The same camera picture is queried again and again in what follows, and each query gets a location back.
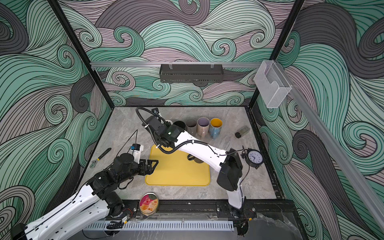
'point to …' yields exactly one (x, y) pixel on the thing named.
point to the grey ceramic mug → (191, 125)
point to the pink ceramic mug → (203, 126)
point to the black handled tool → (94, 162)
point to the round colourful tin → (148, 203)
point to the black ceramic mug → (192, 157)
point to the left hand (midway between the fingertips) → (153, 160)
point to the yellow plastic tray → (175, 169)
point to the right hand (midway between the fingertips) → (160, 126)
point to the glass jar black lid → (242, 132)
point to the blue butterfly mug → (215, 127)
